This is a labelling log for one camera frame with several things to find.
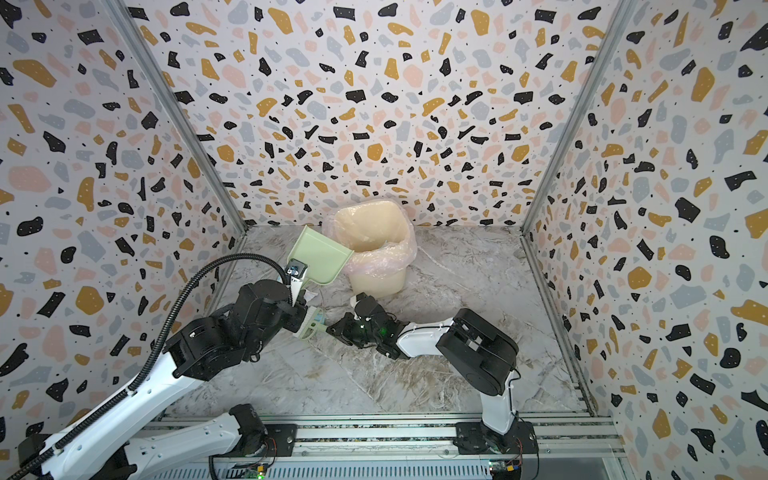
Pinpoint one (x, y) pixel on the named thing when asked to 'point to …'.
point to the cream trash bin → (380, 287)
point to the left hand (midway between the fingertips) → (299, 287)
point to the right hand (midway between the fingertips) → (319, 327)
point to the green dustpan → (325, 258)
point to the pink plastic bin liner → (379, 232)
